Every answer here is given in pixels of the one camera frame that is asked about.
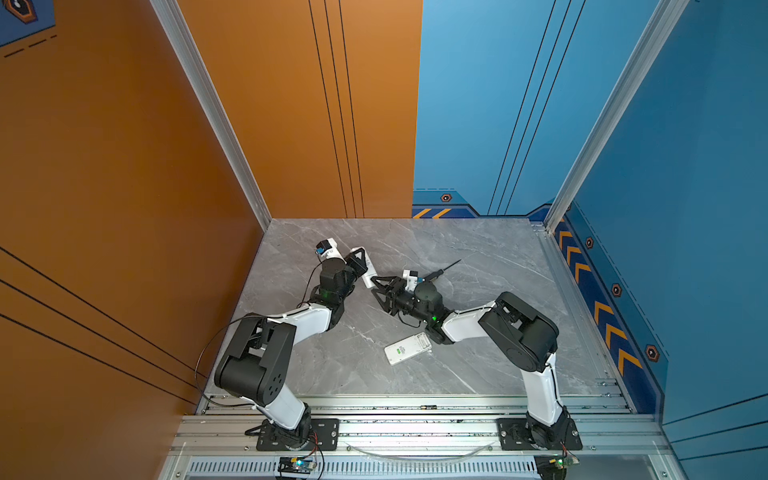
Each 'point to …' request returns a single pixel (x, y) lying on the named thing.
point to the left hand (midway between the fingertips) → (366, 247)
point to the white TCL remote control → (406, 348)
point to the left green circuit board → (295, 465)
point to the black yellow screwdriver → (439, 272)
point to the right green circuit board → (554, 466)
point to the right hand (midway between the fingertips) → (367, 285)
